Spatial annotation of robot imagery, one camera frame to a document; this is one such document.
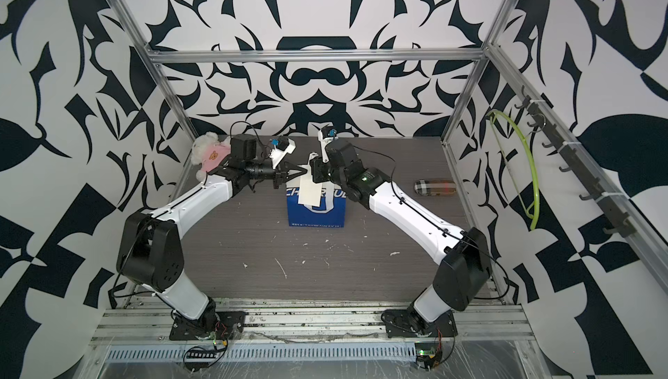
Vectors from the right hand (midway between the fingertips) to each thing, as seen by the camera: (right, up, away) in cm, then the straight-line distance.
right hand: (313, 156), depth 77 cm
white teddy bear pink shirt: (-44, +3, +28) cm, 52 cm away
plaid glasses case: (+45, -11, +24) cm, 52 cm away
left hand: (-3, -3, +4) cm, 6 cm away
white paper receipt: (-1, -11, +5) cm, 12 cm away
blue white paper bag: (+5, -18, +8) cm, 20 cm away
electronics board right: (+31, -54, -7) cm, 62 cm away
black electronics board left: (-32, -56, -5) cm, 64 cm away
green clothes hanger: (+58, -15, -7) cm, 60 cm away
